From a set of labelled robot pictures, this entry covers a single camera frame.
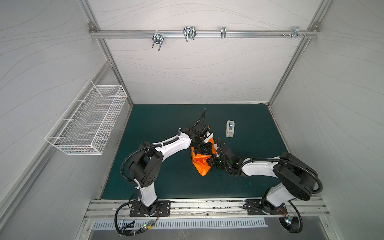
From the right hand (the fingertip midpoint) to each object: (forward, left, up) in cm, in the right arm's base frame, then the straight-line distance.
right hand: (205, 159), depth 88 cm
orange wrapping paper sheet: (-2, +3, +1) cm, 3 cm away
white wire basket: (+2, +57, +30) cm, 64 cm away
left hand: (+1, -3, +5) cm, 6 cm away
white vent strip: (-33, +18, -3) cm, 37 cm away
